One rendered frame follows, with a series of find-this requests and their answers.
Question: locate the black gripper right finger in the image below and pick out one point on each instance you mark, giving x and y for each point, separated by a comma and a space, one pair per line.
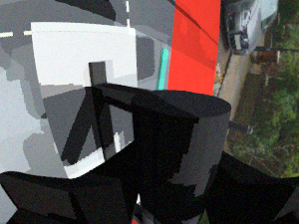
243, 195

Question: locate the teal small trowel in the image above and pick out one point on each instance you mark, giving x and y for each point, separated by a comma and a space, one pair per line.
161, 69

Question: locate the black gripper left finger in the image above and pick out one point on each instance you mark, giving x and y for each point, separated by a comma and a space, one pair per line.
106, 194

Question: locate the grey flat mat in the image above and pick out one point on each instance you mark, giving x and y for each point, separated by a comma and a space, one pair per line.
26, 142

